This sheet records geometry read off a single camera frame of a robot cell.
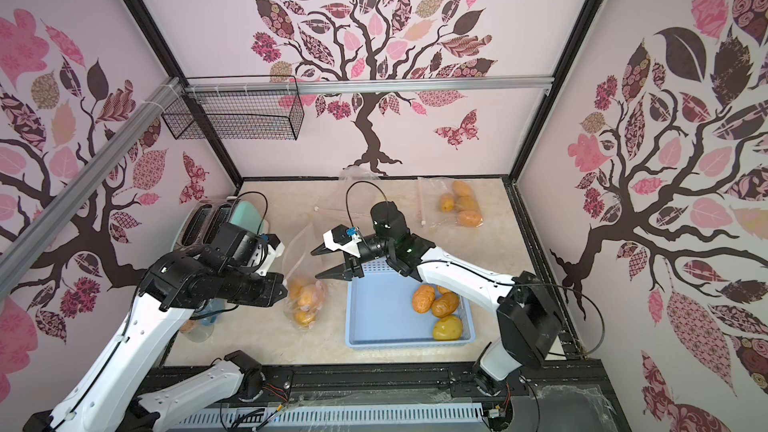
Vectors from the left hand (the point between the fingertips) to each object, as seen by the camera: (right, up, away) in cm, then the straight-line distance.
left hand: (280, 301), depth 65 cm
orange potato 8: (+40, -7, +17) cm, 44 cm away
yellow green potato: (+40, -12, +13) cm, 44 cm away
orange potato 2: (+45, +22, +42) cm, 65 cm away
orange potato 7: (+34, -5, +18) cm, 39 cm away
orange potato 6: (+2, -7, +10) cm, 12 cm away
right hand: (+8, +9, 0) cm, 12 cm away
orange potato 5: (+3, -2, +8) cm, 9 cm away
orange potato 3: (+53, +23, +42) cm, 71 cm away
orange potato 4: (+53, +17, +38) cm, 67 cm away
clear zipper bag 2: (+3, +6, +5) cm, 8 cm away
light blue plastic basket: (+21, -10, +21) cm, 31 cm away
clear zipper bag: (+40, +27, +47) cm, 67 cm away
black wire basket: (-25, +53, +30) cm, 66 cm away
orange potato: (+52, +28, +47) cm, 75 cm away
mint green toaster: (-33, +18, +25) cm, 45 cm away
